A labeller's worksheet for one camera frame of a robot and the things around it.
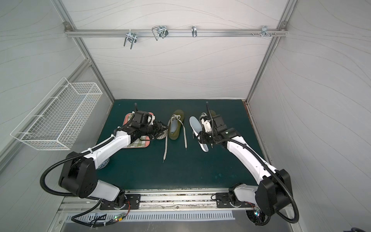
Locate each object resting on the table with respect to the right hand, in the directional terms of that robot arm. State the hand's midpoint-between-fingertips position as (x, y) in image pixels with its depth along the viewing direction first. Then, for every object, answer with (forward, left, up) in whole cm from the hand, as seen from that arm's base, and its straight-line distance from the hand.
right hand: (199, 136), depth 81 cm
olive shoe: (+12, +18, -12) cm, 25 cm away
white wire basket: (-5, +69, +17) cm, 72 cm away
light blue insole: (+8, +2, -2) cm, 9 cm away
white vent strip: (-38, +24, -16) cm, 47 cm away
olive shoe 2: (+30, -11, -13) cm, 34 cm away
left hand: (+3, +18, +1) cm, 19 cm away
